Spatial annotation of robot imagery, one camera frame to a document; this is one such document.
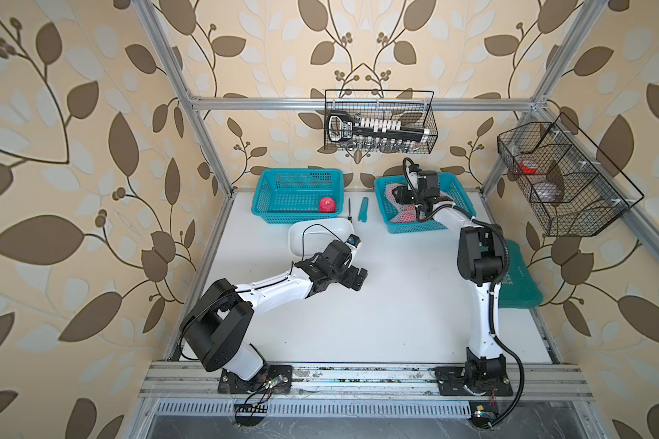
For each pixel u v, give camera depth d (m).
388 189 1.10
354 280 0.77
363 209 1.16
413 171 0.96
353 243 0.77
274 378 0.74
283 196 1.19
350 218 1.12
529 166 0.81
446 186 1.15
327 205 1.08
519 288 0.89
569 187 0.74
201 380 0.76
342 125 0.83
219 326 0.44
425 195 0.86
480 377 0.65
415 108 0.91
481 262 0.62
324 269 0.66
